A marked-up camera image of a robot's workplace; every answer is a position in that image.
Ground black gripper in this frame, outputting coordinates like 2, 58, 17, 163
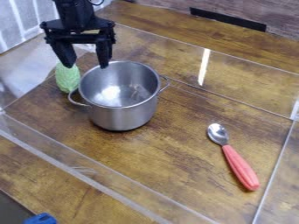
40, 17, 116, 69

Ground black strip on table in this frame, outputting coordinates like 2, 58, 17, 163
189, 7, 267, 32

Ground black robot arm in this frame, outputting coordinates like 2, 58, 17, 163
40, 0, 116, 68

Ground red handled metal spoon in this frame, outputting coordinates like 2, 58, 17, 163
207, 123, 259, 191

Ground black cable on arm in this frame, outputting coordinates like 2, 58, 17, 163
87, 0, 107, 7

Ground blue object at corner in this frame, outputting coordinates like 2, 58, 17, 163
22, 213, 57, 224

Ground green bumpy toy vegetable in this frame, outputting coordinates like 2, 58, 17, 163
54, 63, 80, 93

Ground clear acrylic enclosure walls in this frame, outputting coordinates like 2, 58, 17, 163
0, 25, 299, 224

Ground silver metal pot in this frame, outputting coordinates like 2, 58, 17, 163
68, 60, 169, 131

